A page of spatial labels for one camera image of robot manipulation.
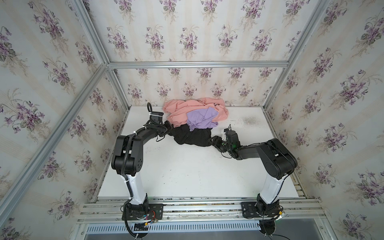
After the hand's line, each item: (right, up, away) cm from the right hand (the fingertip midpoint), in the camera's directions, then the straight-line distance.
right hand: (208, 143), depth 96 cm
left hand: (-25, +11, +3) cm, 27 cm away
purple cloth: (-4, +16, +9) cm, 18 cm away
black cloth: (-17, +5, +5) cm, 18 cm away
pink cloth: (-22, +23, +15) cm, 35 cm away
